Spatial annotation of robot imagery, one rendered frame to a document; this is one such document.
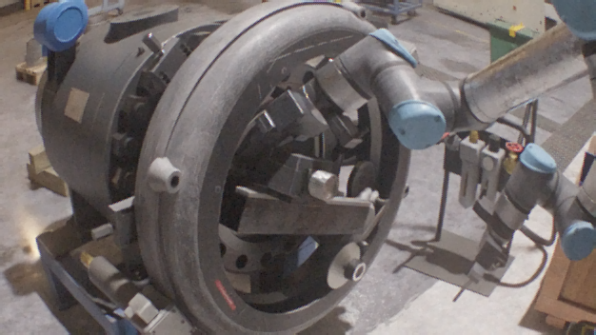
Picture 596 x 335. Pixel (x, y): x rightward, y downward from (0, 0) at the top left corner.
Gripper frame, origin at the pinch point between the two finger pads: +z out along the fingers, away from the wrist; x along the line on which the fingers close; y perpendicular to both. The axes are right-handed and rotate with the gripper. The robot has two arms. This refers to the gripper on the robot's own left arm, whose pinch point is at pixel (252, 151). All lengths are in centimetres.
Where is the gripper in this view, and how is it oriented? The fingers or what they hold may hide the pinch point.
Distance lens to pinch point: 110.2
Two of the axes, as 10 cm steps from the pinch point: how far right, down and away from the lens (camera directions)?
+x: -4.5, -0.3, -8.9
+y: -4.8, -8.3, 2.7
